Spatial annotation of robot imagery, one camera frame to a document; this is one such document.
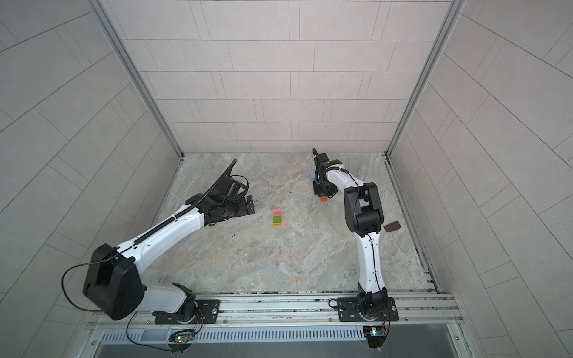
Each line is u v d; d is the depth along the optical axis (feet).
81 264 1.29
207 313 2.32
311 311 2.38
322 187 2.85
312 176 3.54
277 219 3.05
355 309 2.33
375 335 2.23
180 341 2.12
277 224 2.99
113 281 1.30
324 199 3.24
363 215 1.90
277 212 3.08
